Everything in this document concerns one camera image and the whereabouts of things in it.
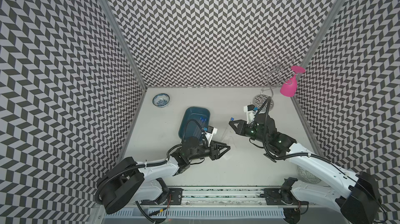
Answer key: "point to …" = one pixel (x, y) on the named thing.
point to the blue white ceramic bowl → (161, 100)
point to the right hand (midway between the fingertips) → (229, 126)
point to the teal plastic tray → (200, 115)
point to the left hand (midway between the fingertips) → (227, 148)
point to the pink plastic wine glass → (289, 88)
